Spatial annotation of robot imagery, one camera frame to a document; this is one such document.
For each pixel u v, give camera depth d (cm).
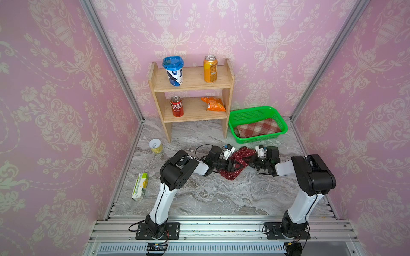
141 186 85
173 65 68
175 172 56
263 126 106
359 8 68
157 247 72
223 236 74
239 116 120
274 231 73
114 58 87
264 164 84
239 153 97
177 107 86
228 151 90
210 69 71
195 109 97
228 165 85
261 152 93
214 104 91
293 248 72
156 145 100
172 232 74
